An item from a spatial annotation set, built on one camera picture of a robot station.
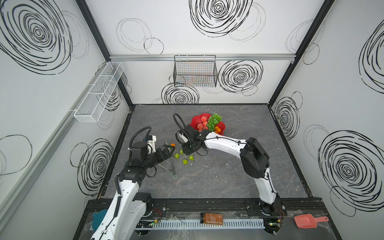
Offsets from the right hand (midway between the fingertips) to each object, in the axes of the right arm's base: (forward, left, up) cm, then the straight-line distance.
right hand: (185, 150), depth 89 cm
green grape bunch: (+24, -18, +1) cm, 30 cm away
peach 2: (+19, -12, -2) cm, 23 cm away
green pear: (-2, +2, +2) cm, 4 cm away
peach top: (+20, -9, -2) cm, 21 cm away
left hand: (-6, +8, +11) cm, 14 cm away
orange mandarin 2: (+19, -20, -2) cm, 27 cm away
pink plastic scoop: (-33, -61, -6) cm, 69 cm away
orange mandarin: (+5, +8, -2) cm, 10 cm away
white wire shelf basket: (+9, +45, +29) cm, 54 cm away
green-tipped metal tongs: (-14, +5, -5) cm, 16 cm away
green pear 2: (-3, -4, -3) cm, 6 cm away
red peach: (+26, -11, -1) cm, 28 cm away
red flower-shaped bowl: (+25, -6, -2) cm, 26 cm away
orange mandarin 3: (+17, -21, -2) cm, 27 cm away
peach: (+22, -12, -2) cm, 25 cm away
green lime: (-2, +5, -4) cm, 7 cm away
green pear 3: (-6, 0, -3) cm, 7 cm away
